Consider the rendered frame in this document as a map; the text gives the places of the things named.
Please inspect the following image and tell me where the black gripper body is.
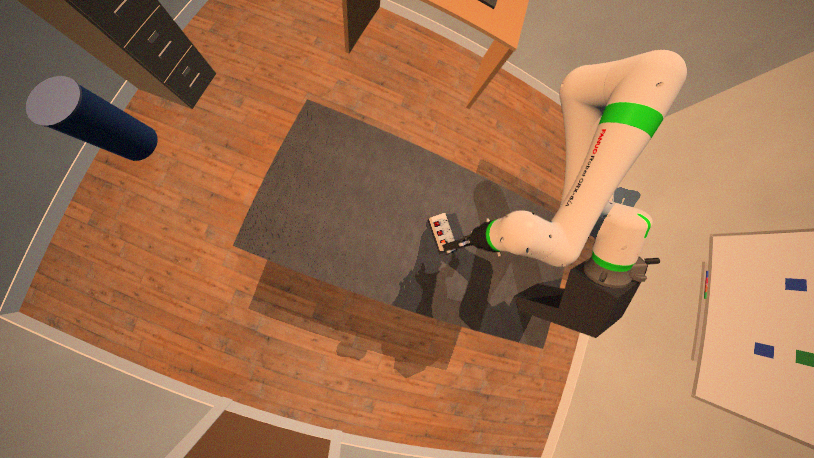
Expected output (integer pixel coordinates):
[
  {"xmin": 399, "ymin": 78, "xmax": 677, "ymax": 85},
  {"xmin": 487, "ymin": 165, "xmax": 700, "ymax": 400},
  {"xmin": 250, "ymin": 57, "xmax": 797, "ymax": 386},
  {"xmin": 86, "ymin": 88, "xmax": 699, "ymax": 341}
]
[{"xmin": 466, "ymin": 226, "xmax": 481, "ymax": 249}]

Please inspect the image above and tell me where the white power strip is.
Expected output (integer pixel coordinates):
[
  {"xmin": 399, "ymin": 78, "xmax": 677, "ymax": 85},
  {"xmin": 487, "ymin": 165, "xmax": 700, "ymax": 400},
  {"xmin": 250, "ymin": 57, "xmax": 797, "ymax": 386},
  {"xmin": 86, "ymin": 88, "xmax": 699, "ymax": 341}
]
[{"xmin": 429, "ymin": 213, "xmax": 454, "ymax": 251}]

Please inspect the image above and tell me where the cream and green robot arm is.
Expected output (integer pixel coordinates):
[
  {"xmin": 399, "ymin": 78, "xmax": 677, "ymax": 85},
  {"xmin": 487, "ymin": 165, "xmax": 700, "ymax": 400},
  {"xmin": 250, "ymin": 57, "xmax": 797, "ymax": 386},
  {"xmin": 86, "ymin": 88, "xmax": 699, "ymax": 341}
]
[{"xmin": 477, "ymin": 50, "xmax": 687, "ymax": 288}]

